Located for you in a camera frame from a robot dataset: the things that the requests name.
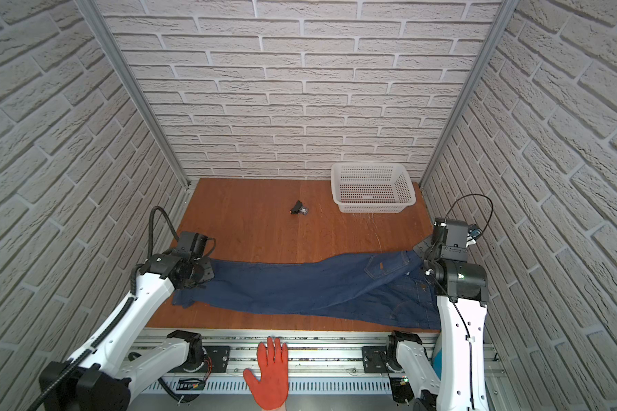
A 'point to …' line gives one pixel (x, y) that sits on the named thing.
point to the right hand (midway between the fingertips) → (431, 244)
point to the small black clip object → (299, 209)
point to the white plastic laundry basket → (371, 187)
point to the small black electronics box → (190, 384)
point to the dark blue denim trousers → (388, 288)
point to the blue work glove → (437, 362)
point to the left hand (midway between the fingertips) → (206, 270)
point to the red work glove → (271, 391)
